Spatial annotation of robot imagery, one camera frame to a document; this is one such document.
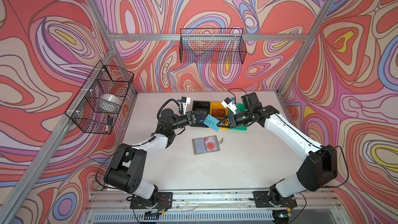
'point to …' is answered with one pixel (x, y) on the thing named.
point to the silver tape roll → (110, 100)
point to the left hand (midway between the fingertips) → (206, 116)
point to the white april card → (210, 143)
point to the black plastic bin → (200, 110)
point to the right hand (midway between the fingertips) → (220, 128)
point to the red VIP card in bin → (218, 112)
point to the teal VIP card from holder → (211, 122)
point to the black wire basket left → (95, 109)
